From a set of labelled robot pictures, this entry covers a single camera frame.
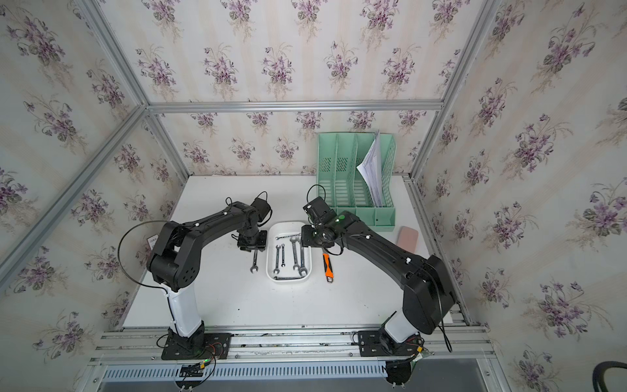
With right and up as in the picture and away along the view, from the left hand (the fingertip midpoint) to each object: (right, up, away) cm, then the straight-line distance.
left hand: (261, 250), depth 93 cm
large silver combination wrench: (+16, -6, -5) cm, 18 cm away
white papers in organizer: (+41, +33, -6) cm, 53 cm away
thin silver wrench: (+7, -6, -5) cm, 11 cm away
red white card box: (-45, +3, +2) cm, 45 cm away
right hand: (+19, +6, -12) cm, 23 cm away
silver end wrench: (+13, +3, +4) cm, 14 cm away
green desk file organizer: (+37, +25, +21) cm, 49 cm away
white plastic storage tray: (+10, -3, -2) cm, 11 cm away
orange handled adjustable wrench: (+26, -5, -5) cm, 27 cm away
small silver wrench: (-2, -3, -1) cm, 4 cm away
